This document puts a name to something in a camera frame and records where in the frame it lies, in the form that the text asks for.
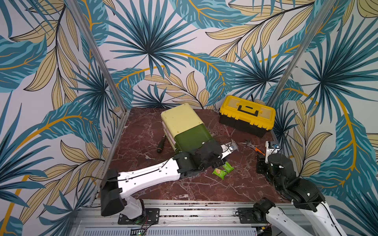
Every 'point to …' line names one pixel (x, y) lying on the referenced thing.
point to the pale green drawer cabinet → (183, 129)
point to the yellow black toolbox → (247, 116)
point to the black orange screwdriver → (159, 149)
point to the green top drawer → (188, 141)
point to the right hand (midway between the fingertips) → (261, 156)
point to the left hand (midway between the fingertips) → (221, 151)
